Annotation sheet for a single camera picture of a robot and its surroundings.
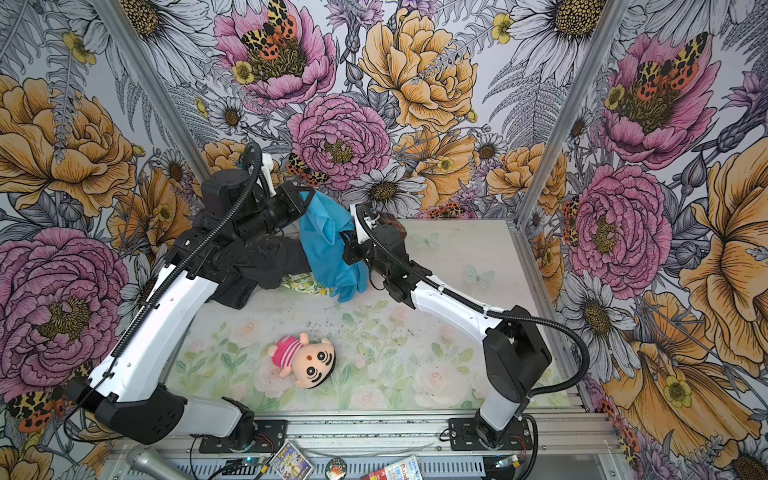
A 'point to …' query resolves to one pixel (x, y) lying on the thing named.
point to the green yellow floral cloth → (304, 282)
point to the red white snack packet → (407, 469)
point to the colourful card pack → (290, 464)
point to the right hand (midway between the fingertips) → (342, 237)
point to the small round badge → (336, 469)
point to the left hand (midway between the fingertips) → (316, 200)
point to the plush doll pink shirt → (310, 363)
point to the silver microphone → (151, 461)
